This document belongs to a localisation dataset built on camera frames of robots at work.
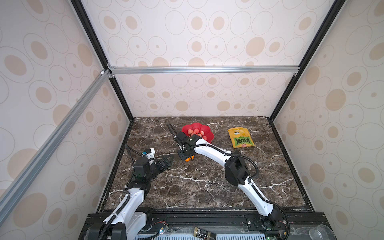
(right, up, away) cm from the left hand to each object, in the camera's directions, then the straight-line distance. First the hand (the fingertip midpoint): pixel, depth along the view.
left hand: (173, 158), depth 82 cm
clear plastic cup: (+73, -33, -11) cm, 81 cm away
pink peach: (+8, +15, +25) cm, 30 cm away
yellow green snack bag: (+44, +10, +24) cm, 51 cm away
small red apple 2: (+19, +10, +23) cm, 32 cm away
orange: (+8, -2, +7) cm, 10 cm away
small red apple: (+17, +14, +26) cm, 34 cm away
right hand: (+8, +1, +15) cm, 17 cm away
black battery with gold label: (+16, -32, -14) cm, 39 cm away
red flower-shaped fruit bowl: (+22, +13, +25) cm, 35 cm away
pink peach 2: (+13, +15, +27) cm, 34 cm away
